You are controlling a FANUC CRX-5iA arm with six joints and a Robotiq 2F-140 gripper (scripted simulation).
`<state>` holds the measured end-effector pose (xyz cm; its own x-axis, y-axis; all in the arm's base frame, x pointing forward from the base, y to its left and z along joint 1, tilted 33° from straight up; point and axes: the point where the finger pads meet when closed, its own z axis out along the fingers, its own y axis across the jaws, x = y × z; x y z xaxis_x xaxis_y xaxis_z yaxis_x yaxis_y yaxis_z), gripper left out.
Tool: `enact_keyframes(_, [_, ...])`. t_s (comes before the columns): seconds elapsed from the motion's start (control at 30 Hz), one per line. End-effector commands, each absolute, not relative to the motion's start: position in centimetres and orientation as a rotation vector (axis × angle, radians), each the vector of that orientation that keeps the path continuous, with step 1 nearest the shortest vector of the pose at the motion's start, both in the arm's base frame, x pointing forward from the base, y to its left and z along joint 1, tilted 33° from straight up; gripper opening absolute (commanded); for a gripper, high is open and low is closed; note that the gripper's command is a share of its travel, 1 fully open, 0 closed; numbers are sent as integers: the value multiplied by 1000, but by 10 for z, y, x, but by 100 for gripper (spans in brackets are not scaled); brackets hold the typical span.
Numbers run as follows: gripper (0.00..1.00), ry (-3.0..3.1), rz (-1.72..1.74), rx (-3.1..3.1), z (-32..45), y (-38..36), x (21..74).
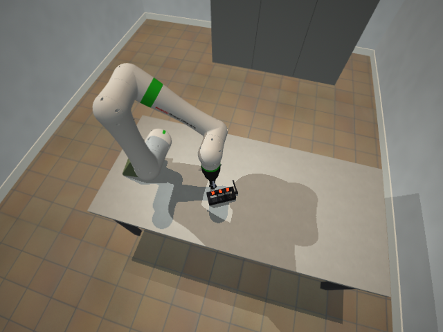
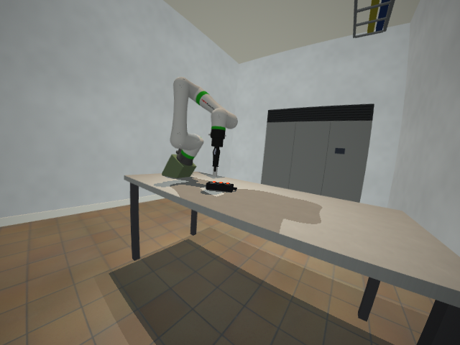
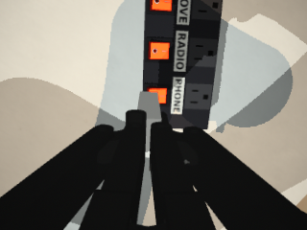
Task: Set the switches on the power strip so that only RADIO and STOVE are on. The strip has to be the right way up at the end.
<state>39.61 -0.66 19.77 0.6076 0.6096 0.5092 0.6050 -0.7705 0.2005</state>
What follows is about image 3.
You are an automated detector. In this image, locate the black power strip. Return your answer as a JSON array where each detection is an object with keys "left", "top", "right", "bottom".
[{"left": 143, "top": 0, "right": 223, "bottom": 129}]

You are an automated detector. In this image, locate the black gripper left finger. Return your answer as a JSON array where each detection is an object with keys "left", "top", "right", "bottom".
[{"left": 0, "top": 91, "right": 149, "bottom": 230}]

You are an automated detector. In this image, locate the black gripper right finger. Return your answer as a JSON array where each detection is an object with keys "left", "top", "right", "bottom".
[{"left": 148, "top": 92, "right": 307, "bottom": 230}]

